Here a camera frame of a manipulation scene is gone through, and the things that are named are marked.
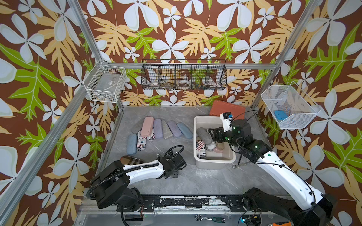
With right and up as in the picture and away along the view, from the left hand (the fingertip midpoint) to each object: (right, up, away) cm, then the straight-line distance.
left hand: (172, 171), depth 87 cm
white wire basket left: (-42, +56, 0) cm, 70 cm away
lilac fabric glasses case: (-12, +27, +15) cm, 33 cm away
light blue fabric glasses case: (+8, +24, +15) cm, 30 cm away
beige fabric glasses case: (+30, +16, +2) cm, 34 cm away
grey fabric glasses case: (+20, +23, +5) cm, 31 cm away
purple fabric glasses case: (+1, +25, +15) cm, 29 cm away
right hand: (+22, +27, -12) cm, 37 cm away
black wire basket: (+6, +64, +10) cm, 65 cm away
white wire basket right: (+71, +39, -5) cm, 81 cm away
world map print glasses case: (+25, +15, +2) cm, 29 cm away
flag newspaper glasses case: (-22, +16, +9) cm, 29 cm away
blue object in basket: (+63, +35, -6) cm, 73 cm away
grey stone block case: (-5, +22, +14) cm, 27 cm away
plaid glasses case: (-26, +7, 0) cm, 27 cm away
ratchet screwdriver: (+23, -18, -17) cm, 34 cm away
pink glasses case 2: (+29, +12, +3) cm, 32 cm away
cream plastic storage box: (+23, +11, -13) cm, 28 cm away
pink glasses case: (-19, +28, +13) cm, 36 cm away
